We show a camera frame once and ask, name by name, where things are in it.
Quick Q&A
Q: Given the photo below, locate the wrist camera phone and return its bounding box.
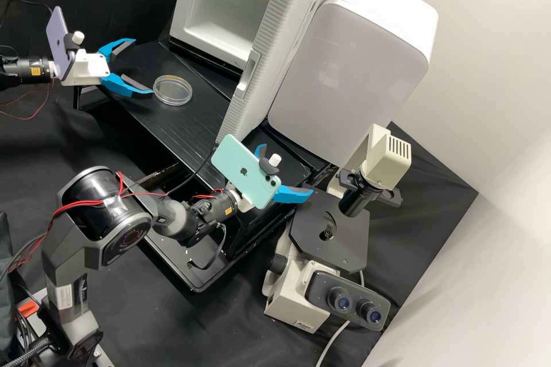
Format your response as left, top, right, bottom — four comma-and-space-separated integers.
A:
211, 134, 284, 209
46, 5, 87, 80

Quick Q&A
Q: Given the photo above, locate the cream microscope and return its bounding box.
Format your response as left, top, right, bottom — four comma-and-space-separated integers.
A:
262, 123, 414, 334

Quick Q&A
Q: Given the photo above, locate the left wrist camera phone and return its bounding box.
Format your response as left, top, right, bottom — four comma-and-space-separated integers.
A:
46, 5, 87, 80

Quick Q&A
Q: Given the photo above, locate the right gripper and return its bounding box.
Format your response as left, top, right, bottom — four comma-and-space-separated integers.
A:
237, 142, 315, 214

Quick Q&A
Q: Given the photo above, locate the white incubator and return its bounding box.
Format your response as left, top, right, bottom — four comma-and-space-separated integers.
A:
169, 0, 288, 68

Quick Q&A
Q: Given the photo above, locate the incubator door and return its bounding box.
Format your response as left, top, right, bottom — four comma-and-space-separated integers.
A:
215, 0, 350, 146

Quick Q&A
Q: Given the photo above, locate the right wrist camera phone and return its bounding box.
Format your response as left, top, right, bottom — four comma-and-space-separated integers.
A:
211, 134, 284, 209

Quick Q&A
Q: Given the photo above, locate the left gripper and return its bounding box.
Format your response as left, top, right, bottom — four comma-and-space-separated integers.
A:
60, 38, 154, 97

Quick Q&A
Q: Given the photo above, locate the petri dish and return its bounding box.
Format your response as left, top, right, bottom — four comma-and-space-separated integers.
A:
153, 75, 193, 106

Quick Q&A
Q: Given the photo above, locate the black tray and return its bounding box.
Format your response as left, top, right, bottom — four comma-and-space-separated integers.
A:
139, 160, 315, 294

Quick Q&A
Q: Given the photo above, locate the black cable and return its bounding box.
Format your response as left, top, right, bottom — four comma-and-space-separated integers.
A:
129, 156, 218, 200
0, 0, 55, 30

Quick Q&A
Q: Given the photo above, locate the white box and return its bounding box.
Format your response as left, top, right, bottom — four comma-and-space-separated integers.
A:
266, 0, 439, 166

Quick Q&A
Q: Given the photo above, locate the grey cable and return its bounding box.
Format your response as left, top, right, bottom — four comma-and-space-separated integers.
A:
316, 319, 360, 367

